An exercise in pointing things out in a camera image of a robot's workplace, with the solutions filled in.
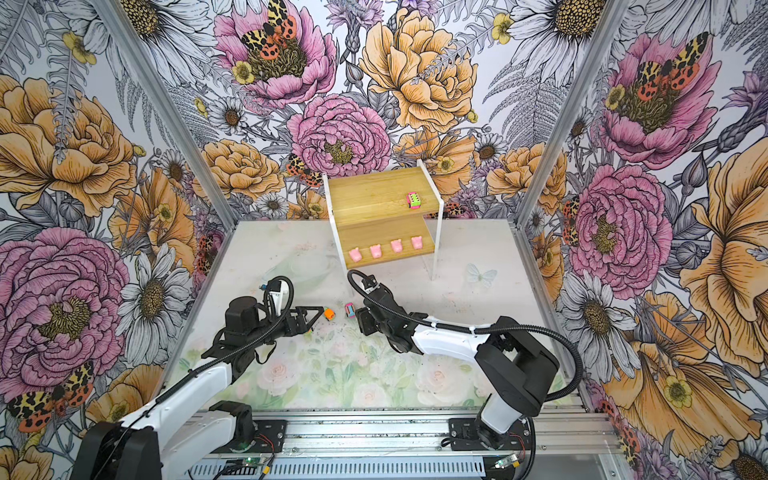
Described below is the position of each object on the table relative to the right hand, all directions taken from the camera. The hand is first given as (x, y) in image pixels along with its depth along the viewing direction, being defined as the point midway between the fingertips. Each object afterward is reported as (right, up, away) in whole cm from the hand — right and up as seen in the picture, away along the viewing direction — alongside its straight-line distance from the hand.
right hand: (367, 317), depth 87 cm
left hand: (-14, +1, -4) cm, 15 cm away
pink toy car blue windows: (-6, +1, +6) cm, 9 cm away
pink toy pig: (-4, +18, +2) cm, 18 cm away
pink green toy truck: (+13, +32, -10) cm, 36 cm away
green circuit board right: (+34, -30, -16) cm, 48 cm away
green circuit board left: (-26, -30, -16) cm, 43 cm away
